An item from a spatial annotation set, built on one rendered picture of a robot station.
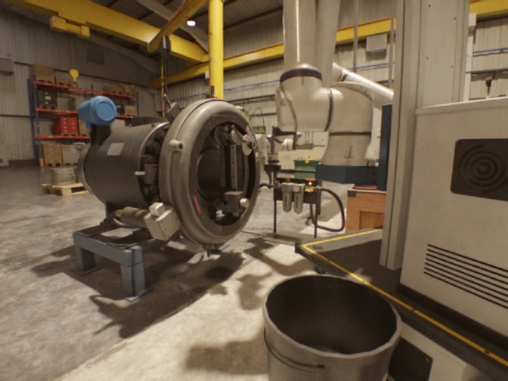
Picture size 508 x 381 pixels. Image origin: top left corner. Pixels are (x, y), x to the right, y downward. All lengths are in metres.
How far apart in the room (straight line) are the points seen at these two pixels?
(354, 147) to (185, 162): 0.64
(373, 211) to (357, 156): 0.89
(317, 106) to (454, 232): 0.52
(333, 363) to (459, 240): 0.41
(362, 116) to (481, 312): 0.62
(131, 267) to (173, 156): 0.62
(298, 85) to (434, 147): 0.44
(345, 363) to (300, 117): 0.68
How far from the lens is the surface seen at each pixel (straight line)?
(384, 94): 1.55
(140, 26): 14.49
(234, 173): 1.31
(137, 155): 1.37
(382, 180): 0.97
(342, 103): 0.90
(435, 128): 0.75
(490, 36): 12.45
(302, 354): 0.55
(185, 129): 1.08
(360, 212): 1.77
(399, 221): 0.95
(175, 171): 1.04
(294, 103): 0.86
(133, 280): 1.42
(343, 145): 0.90
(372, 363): 0.57
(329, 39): 1.22
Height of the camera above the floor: 0.73
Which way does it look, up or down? 9 degrees down
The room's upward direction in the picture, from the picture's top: straight up
